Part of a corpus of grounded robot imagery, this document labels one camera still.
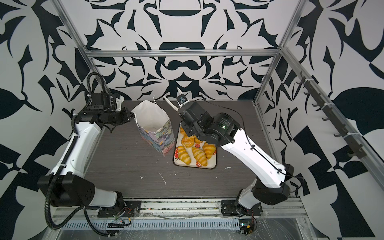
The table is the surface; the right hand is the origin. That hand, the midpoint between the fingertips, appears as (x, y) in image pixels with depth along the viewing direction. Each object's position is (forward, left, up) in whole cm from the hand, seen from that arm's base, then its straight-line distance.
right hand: (188, 115), depth 63 cm
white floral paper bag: (+21, +25, -36) cm, 49 cm away
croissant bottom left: (-2, +4, -35) cm, 35 cm away
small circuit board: (-36, -26, -39) cm, 59 cm away
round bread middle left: (+7, +2, -34) cm, 34 cm away
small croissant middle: (+8, -4, -35) cm, 36 cm away
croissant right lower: (+2, -11, -35) cm, 37 cm away
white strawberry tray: (+2, 0, -37) cm, 37 cm away
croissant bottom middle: (-3, -5, -34) cm, 34 cm away
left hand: (+11, +30, -11) cm, 34 cm away
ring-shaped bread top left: (+14, +5, -35) cm, 38 cm away
